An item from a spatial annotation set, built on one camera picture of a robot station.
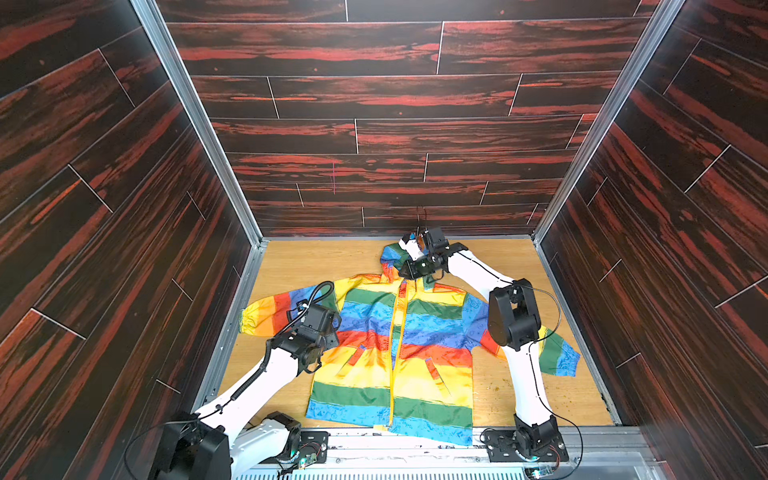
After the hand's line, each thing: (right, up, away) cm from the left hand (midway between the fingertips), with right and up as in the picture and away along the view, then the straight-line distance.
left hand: (329, 334), depth 86 cm
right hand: (+24, +19, +16) cm, 35 cm away
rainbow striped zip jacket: (+23, -7, +4) cm, 24 cm away
